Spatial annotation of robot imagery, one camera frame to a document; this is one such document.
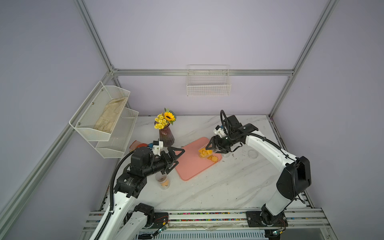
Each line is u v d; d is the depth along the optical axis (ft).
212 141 2.44
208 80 3.11
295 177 1.47
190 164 3.20
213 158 3.14
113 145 2.94
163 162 1.95
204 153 2.63
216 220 2.46
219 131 2.57
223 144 2.34
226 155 3.21
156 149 2.12
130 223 1.85
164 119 2.76
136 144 3.32
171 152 1.94
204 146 2.62
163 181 2.49
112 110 2.67
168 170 2.17
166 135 3.11
